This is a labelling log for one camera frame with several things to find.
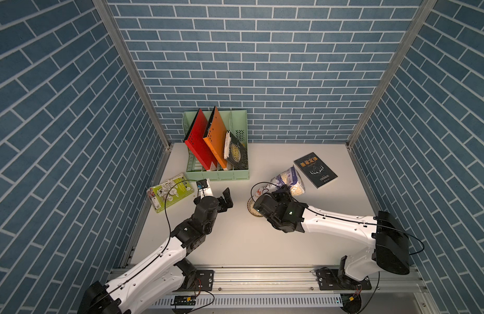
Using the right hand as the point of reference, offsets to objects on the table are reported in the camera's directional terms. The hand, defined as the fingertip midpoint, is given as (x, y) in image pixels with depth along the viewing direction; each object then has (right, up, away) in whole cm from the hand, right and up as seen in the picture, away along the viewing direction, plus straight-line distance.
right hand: (289, 186), depth 79 cm
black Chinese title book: (+20, +5, +30) cm, 36 cm away
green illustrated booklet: (-62, -6, +17) cm, 64 cm away
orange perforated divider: (-32, +21, +8) cm, 39 cm away
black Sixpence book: (-23, +14, +23) cm, 35 cm away
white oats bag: (0, +3, -3) cm, 4 cm away
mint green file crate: (-25, +32, +26) cm, 48 cm away
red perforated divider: (-41, +20, +7) cm, 46 cm away
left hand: (-26, -2, +1) cm, 26 cm away
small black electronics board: (-40, -42, -7) cm, 58 cm away
